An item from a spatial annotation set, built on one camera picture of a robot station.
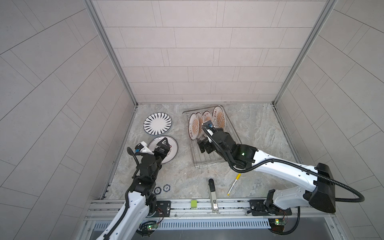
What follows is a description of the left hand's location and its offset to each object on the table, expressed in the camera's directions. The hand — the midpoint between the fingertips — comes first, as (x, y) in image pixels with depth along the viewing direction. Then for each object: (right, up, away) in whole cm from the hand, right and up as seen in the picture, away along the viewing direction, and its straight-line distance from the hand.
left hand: (168, 140), depth 79 cm
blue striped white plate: (-13, +8, +24) cm, 29 cm away
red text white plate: (+21, +13, +18) cm, 31 cm away
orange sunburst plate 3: (+29, +12, +18) cm, 36 cm away
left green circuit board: (-4, -35, -14) cm, 38 cm away
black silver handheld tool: (+23, -26, -7) cm, 36 cm away
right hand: (+18, +3, -6) cm, 19 cm away
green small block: (+14, -30, -6) cm, 33 cm away
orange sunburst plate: (+1, -9, +10) cm, 14 cm away
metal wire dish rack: (+18, -13, +8) cm, 23 cm away
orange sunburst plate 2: (+17, +11, +15) cm, 25 cm away
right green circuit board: (+52, -37, -11) cm, 65 cm away
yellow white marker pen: (+37, -21, +2) cm, 43 cm away
